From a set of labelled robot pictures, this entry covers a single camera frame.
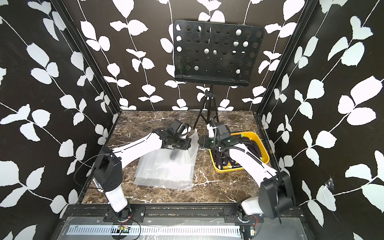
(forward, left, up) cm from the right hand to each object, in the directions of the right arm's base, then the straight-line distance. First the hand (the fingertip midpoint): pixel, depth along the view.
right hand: (198, 139), depth 83 cm
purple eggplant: (-1, +16, -16) cm, 23 cm away
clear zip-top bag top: (-7, +17, -15) cm, 24 cm away
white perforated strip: (-41, +2, -18) cm, 45 cm away
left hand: (-1, +4, -3) cm, 5 cm away
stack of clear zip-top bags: (-19, +12, -17) cm, 29 cm away
